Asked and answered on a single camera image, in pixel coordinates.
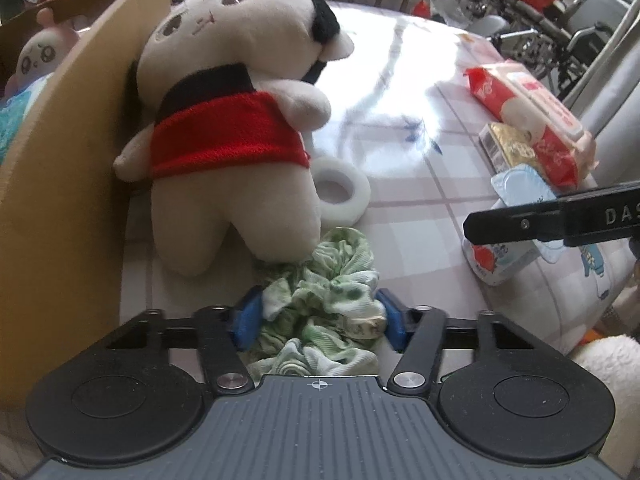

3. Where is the gold patterned snack box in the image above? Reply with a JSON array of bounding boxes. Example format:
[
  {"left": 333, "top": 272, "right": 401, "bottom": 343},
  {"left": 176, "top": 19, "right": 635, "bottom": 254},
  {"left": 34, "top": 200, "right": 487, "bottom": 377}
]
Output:
[{"left": 478, "top": 122, "right": 539, "bottom": 172}]

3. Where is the black wheelchair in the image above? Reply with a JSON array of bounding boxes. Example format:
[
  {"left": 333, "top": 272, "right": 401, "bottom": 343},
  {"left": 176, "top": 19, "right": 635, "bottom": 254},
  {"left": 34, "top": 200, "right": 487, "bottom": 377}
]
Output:
[{"left": 404, "top": 0, "right": 637, "bottom": 97}]

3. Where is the brown cardboard box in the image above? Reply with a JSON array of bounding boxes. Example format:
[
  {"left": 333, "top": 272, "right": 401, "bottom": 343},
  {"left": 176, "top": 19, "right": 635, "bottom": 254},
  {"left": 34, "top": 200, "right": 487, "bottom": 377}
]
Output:
[{"left": 1, "top": 0, "right": 170, "bottom": 445}]

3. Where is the pink round plush toy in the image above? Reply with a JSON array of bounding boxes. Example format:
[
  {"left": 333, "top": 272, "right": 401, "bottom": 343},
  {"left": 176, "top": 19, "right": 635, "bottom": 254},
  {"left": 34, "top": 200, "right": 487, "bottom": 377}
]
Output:
[{"left": 4, "top": 8, "right": 80, "bottom": 99}]

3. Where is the small red bag on floor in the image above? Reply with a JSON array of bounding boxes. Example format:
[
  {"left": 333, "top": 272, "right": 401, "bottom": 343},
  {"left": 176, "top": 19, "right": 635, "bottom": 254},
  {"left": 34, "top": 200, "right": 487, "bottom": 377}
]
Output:
[{"left": 411, "top": 0, "right": 432, "bottom": 20}]

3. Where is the clear plastic lidded cup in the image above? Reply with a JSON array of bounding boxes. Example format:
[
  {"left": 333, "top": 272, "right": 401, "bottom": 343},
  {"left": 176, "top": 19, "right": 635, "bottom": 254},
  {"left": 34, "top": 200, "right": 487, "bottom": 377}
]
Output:
[{"left": 462, "top": 164, "right": 564, "bottom": 286}]

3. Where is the red white wipes pack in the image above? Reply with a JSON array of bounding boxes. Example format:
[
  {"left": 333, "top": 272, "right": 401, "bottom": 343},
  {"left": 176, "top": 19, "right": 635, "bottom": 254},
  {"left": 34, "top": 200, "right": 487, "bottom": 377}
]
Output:
[{"left": 464, "top": 61, "right": 597, "bottom": 190}]

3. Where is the black-haired plush doll red top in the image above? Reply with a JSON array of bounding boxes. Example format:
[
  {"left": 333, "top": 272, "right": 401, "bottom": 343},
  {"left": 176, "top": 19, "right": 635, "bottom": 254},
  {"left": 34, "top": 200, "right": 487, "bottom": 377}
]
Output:
[{"left": 113, "top": 0, "right": 354, "bottom": 276}]

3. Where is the white tape roll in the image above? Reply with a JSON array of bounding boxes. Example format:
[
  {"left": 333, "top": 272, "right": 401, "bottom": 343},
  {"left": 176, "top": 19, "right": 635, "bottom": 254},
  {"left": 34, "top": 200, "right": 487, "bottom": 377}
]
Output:
[{"left": 311, "top": 156, "right": 371, "bottom": 230}]

